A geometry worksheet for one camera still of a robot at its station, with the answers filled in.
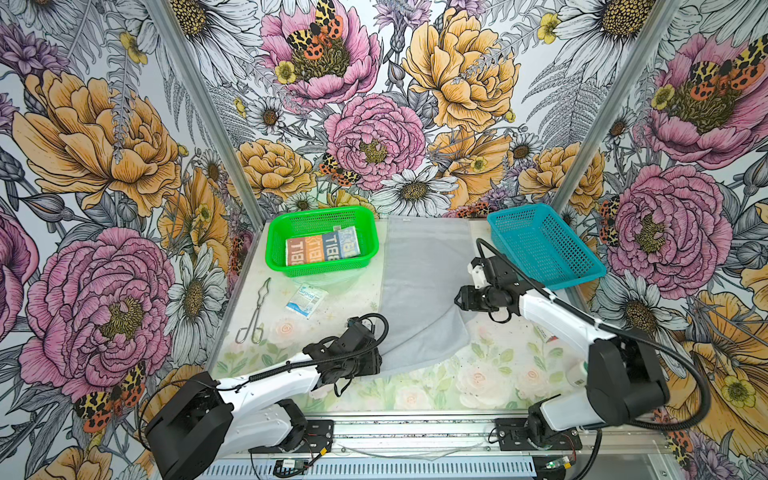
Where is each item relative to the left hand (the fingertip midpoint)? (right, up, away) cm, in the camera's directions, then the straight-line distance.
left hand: (369, 369), depth 84 cm
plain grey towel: (+19, +29, +31) cm, 46 cm away
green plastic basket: (-31, +43, +31) cm, 61 cm away
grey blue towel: (-12, +35, +27) cm, 46 cm away
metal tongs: (-34, +7, +8) cm, 36 cm away
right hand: (+27, +16, +4) cm, 32 cm away
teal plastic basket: (+63, +35, +31) cm, 78 cm away
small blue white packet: (-22, +17, +15) cm, 31 cm away
